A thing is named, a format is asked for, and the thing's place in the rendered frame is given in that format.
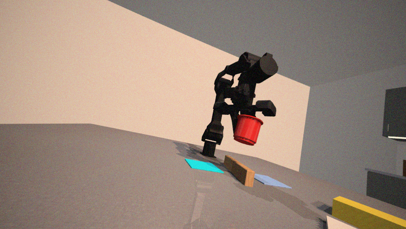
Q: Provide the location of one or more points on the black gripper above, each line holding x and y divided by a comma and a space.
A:
245, 108

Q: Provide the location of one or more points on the orange long flat bar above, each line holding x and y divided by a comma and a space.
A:
243, 173

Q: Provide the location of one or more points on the red cup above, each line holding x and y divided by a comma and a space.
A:
247, 129

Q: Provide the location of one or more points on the yellow rectangular block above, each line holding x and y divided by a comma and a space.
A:
364, 217

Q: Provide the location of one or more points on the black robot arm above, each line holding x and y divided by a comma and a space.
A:
253, 70

